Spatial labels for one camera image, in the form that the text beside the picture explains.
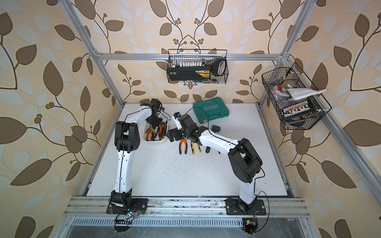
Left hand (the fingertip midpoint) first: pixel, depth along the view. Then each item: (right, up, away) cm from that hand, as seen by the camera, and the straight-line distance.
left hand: (156, 122), depth 106 cm
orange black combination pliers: (+19, -14, -10) cm, 26 cm away
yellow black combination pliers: (+27, -17, -12) cm, 34 cm away
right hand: (+16, -5, -18) cm, 25 cm away
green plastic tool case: (+39, +9, +5) cm, 41 cm away
